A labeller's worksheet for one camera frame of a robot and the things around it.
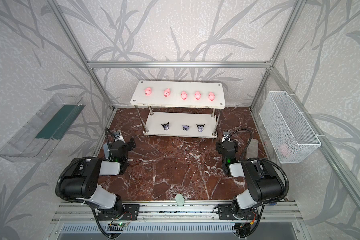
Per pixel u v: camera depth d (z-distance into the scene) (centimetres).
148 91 79
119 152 73
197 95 77
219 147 84
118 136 80
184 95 76
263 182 46
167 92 79
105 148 94
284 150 74
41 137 64
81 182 45
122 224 71
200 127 94
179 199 76
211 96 76
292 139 60
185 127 97
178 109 119
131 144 89
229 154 69
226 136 79
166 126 96
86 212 75
